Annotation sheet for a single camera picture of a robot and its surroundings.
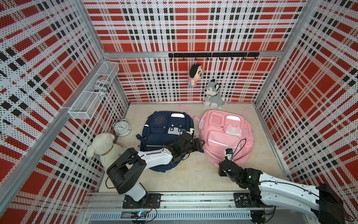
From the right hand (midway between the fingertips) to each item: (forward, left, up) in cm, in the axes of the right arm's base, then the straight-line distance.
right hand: (221, 164), depth 82 cm
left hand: (+11, +9, +6) cm, 16 cm away
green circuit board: (-24, +45, -2) cm, 51 cm away
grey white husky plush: (+52, 0, +5) cm, 52 cm away
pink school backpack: (+25, -5, 0) cm, 26 cm away
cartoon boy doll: (+50, +14, +30) cm, 60 cm away
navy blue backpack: (+27, +38, 0) cm, 47 cm away
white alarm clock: (+27, +68, -1) cm, 73 cm away
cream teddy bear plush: (+6, +67, +14) cm, 69 cm away
